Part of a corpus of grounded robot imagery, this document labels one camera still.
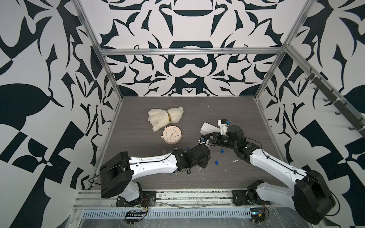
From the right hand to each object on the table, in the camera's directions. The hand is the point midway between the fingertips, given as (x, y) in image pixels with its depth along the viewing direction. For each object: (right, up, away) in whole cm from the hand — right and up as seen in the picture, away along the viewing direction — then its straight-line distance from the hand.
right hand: (206, 133), depth 81 cm
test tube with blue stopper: (-11, -3, -20) cm, 22 cm away
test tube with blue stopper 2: (-3, -22, +2) cm, 22 cm away
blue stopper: (+7, -18, +6) cm, 20 cm away
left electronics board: (-38, -41, -9) cm, 57 cm away
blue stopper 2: (+12, -13, +10) cm, 20 cm away
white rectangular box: (+3, +1, +13) cm, 13 cm away
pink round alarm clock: (-21, -3, +14) cm, 25 cm away
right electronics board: (+24, -38, -10) cm, 46 cm away
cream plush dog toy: (-29, +8, +13) cm, 33 cm away
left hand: (0, -10, -3) cm, 10 cm away
